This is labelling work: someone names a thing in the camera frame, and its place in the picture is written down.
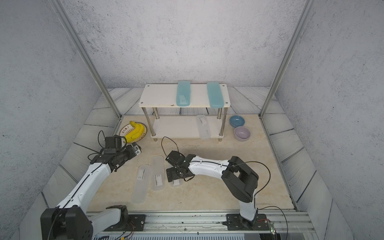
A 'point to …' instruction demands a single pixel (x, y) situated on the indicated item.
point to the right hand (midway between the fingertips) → (176, 176)
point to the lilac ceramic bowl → (242, 133)
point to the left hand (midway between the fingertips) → (137, 150)
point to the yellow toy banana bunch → (137, 132)
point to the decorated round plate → (127, 128)
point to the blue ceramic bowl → (236, 121)
